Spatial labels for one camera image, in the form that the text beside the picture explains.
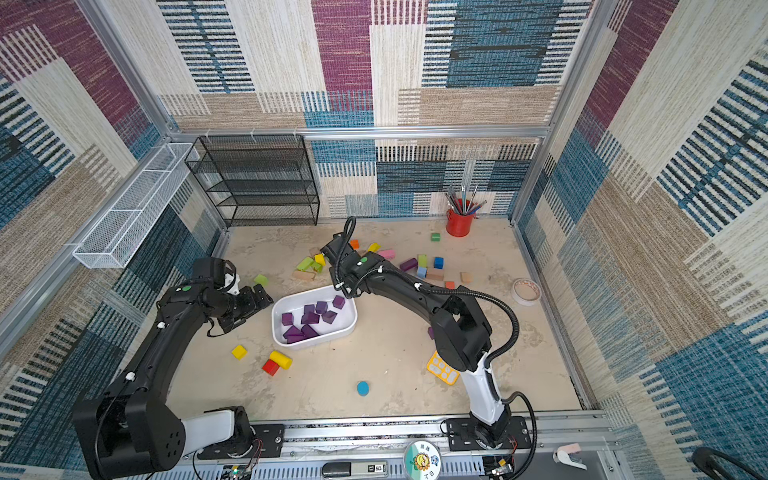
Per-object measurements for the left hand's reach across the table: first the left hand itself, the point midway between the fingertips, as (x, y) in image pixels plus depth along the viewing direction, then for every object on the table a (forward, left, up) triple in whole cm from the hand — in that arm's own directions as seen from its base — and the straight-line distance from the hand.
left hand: (261, 306), depth 83 cm
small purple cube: (+2, -4, -11) cm, 12 cm away
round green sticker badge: (-35, -41, -5) cm, 54 cm away
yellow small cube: (-8, +8, -12) cm, 17 cm away
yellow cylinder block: (-11, -5, -11) cm, 16 cm away
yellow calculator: (-14, -49, -12) cm, 52 cm away
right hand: (+11, -24, 0) cm, 27 cm away
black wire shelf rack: (+48, +12, +6) cm, 50 cm away
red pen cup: (+39, -62, -9) cm, 74 cm away
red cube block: (-12, -2, -11) cm, 17 cm away
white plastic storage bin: (+2, -11, -11) cm, 16 cm away
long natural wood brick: (+19, -6, -13) cm, 24 cm away
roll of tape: (+9, -77, -13) cm, 79 cm away
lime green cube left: (+17, +8, -11) cm, 22 cm away
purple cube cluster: (+7, -19, -10) cm, 23 cm away
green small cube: (+36, -53, -12) cm, 65 cm away
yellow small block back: (+31, -30, -12) cm, 44 cm away
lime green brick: (+24, -6, -12) cm, 27 cm away
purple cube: (+6, -14, -10) cm, 18 cm away
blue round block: (-18, -28, -12) cm, 35 cm away
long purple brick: (-3, -7, -11) cm, 13 cm away
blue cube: (+23, -53, -12) cm, 59 cm away
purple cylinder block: (+20, -42, -9) cm, 47 cm away
